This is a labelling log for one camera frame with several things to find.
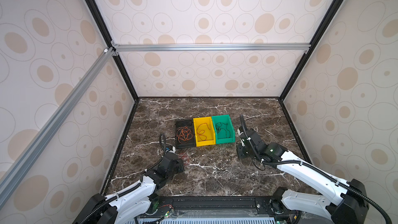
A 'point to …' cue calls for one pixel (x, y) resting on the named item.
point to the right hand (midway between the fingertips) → (238, 147)
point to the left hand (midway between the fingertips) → (187, 159)
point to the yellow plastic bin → (210, 140)
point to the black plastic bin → (191, 142)
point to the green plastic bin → (224, 129)
